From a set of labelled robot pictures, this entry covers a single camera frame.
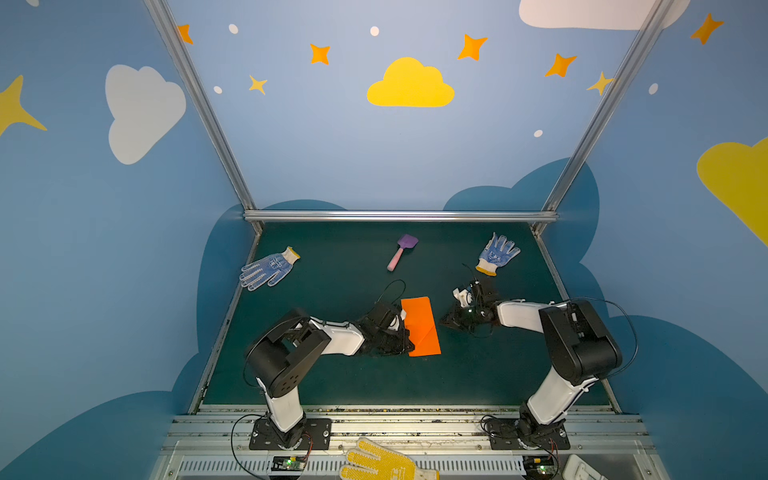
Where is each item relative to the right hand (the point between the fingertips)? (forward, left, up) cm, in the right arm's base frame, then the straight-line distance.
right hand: (441, 318), depth 95 cm
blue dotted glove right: (+29, -23, -1) cm, 37 cm away
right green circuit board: (-38, -22, -2) cm, 44 cm away
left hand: (-12, +8, +1) cm, 14 cm away
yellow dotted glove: (-40, +14, 0) cm, 42 cm away
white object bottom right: (-38, -30, +1) cm, 48 cm away
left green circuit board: (-41, +39, -1) cm, 57 cm away
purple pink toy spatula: (+33, +12, 0) cm, 35 cm away
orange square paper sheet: (-2, +6, 0) cm, 7 cm away
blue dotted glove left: (+17, +60, +1) cm, 62 cm away
